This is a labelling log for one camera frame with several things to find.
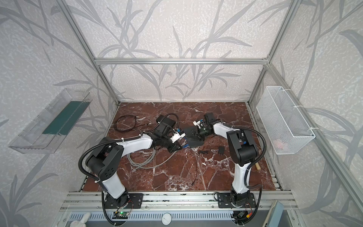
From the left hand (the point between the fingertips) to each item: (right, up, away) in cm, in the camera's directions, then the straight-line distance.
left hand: (182, 143), depth 89 cm
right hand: (+4, +6, +2) cm, 8 cm away
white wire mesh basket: (+47, +12, -27) cm, 56 cm away
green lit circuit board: (-31, -33, -17) cm, 48 cm away
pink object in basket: (+51, +3, -17) cm, 54 cm away
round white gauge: (-7, -33, -20) cm, 39 cm away
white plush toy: (-46, -33, -23) cm, 61 cm away
